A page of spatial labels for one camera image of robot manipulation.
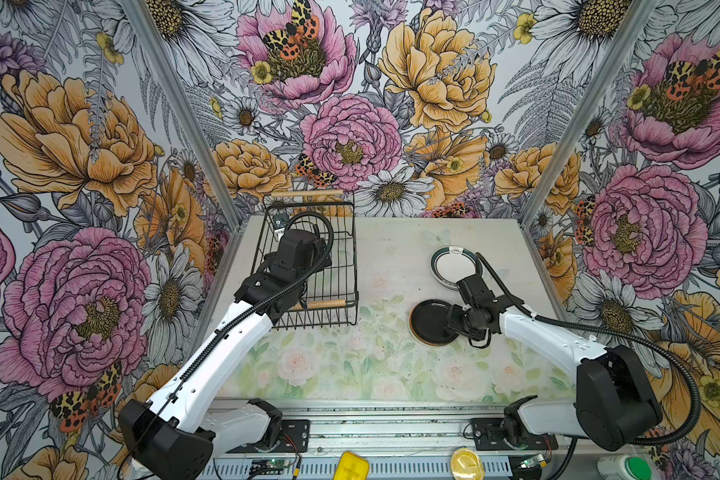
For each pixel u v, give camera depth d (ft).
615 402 1.40
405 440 2.45
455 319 2.62
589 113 2.94
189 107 2.94
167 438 1.20
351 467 2.28
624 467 2.07
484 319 2.07
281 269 1.75
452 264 3.51
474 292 2.32
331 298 2.89
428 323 3.07
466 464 2.32
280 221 2.00
